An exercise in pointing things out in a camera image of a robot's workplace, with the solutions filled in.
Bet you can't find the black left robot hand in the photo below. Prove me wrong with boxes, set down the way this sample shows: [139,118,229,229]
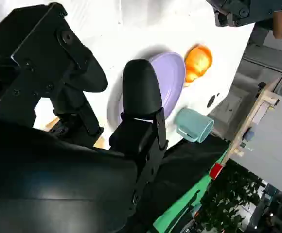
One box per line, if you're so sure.
[205,0,256,27]

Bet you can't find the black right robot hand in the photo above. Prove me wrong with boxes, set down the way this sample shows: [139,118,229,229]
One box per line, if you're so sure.
[0,2,169,233]

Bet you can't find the grey machine housing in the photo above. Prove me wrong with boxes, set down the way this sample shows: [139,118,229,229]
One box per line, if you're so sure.
[209,24,282,122]

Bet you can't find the orange and white bread roll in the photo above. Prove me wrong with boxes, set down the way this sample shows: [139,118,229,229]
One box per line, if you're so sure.
[183,45,214,88]

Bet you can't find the lilac plate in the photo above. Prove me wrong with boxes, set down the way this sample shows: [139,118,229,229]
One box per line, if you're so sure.
[106,51,187,129]

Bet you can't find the pale green mug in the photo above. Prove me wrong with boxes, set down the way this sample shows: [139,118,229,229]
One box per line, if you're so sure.
[175,107,215,143]

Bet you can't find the green board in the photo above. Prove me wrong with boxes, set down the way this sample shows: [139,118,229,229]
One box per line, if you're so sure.
[153,143,230,233]

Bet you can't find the black cloth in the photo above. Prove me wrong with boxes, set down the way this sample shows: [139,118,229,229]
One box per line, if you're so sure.
[153,134,229,219]

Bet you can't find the grey cabinet panel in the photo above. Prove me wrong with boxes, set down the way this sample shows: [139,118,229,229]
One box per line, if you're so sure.
[230,97,282,187]

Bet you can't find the red block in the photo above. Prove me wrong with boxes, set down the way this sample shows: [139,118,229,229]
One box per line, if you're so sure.
[210,163,223,180]

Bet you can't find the green leafy plant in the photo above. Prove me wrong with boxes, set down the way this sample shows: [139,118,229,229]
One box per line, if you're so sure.
[204,160,265,233]

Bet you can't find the wooden frame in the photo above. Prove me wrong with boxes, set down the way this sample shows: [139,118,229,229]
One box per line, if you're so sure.
[225,77,280,158]

